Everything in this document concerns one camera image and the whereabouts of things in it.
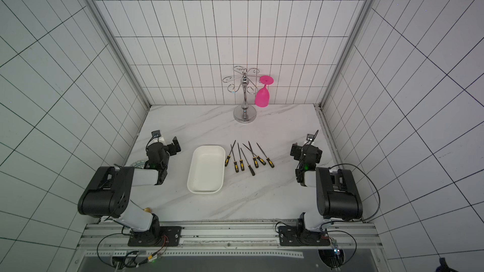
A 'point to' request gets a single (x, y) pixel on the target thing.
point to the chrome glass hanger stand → (249, 82)
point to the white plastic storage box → (207, 169)
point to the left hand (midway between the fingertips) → (167, 141)
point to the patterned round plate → (139, 164)
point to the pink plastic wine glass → (262, 95)
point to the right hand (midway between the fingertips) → (300, 142)
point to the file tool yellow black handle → (229, 157)
